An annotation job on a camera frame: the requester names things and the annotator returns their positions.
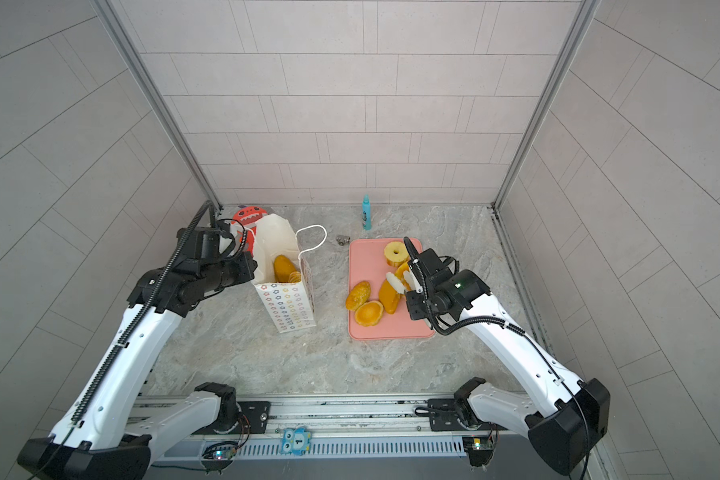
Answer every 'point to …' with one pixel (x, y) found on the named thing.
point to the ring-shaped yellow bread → (395, 254)
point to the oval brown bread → (388, 297)
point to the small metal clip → (342, 240)
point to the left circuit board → (221, 451)
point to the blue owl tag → (296, 441)
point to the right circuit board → (480, 449)
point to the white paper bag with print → (291, 305)
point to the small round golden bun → (358, 295)
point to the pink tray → (367, 263)
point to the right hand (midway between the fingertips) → (412, 307)
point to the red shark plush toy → (247, 217)
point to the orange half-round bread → (399, 271)
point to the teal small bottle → (366, 213)
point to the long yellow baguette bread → (283, 266)
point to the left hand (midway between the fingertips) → (265, 259)
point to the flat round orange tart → (369, 313)
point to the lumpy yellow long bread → (295, 277)
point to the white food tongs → (411, 280)
